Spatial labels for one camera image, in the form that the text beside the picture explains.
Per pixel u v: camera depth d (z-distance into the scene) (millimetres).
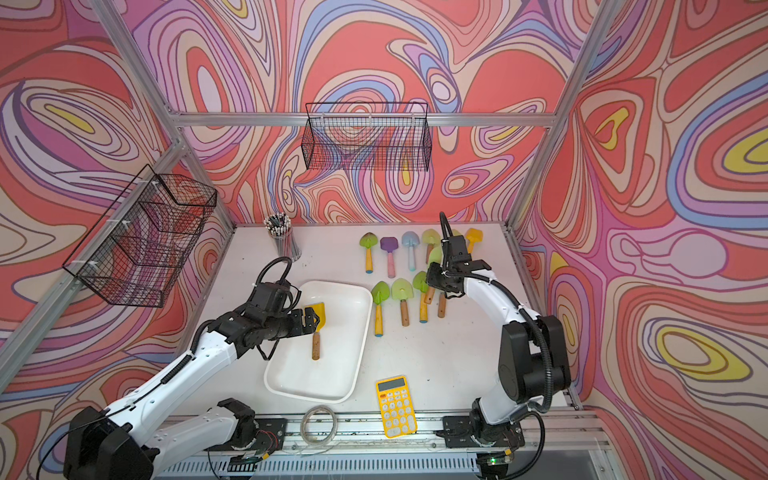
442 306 957
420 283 999
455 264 685
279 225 959
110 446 376
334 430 733
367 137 957
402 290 986
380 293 969
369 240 1122
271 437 721
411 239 1141
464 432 728
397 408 765
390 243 1148
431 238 1148
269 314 609
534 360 444
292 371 830
